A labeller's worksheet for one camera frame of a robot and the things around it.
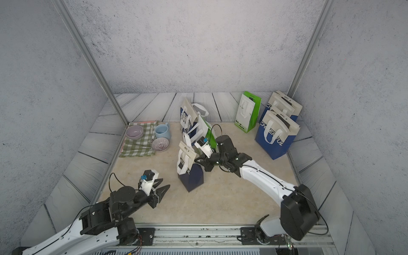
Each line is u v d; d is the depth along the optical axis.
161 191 0.63
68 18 0.73
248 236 0.73
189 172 0.74
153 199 0.59
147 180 0.57
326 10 0.71
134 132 1.12
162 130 1.12
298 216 0.41
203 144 0.67
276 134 0.88
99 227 0.48
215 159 0.68
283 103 0.97
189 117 0.95
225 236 0.74
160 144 1.06
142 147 1.07
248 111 1.01
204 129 0.85
